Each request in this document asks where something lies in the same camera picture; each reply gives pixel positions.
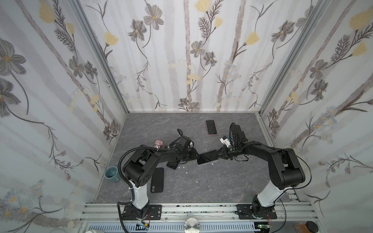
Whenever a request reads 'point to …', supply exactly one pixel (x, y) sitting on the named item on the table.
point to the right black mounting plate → (245, 211)
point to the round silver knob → (192, 225)
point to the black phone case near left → (157, 184)
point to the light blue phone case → (204, 163)
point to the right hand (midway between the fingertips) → (212, 152)
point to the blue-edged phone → (172, 165)
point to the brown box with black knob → (309, 226)
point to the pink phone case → (214, 123)
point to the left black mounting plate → (154, 213)
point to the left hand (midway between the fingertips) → (197, 153)
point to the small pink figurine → (158, 143)
